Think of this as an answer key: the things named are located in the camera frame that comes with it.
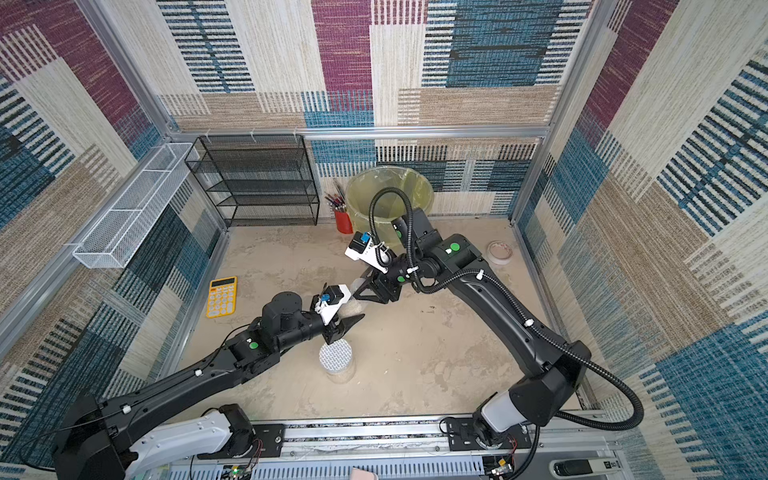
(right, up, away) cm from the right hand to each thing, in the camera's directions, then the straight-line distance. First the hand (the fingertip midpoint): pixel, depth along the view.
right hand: (370, 287), depth 68 cm
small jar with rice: (-4, -5, +3) cm, 8 cm away
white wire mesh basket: (-60, +14, +5) cm, 62 cm away
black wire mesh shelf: (-44, +34, +42) cm, 69 cm away
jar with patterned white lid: (-9, -19, +6) cm, 21 cm away
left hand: (-3, -5, +5) cm, 8 cm away
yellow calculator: (-50, -7, +31) cm, 59 cm away
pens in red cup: (-15, +26, +44) cm, 53 cm away
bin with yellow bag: (+4, +24, +40) cm, 47 cm away
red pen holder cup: (-13, +19, +48) cm, 53 cm away
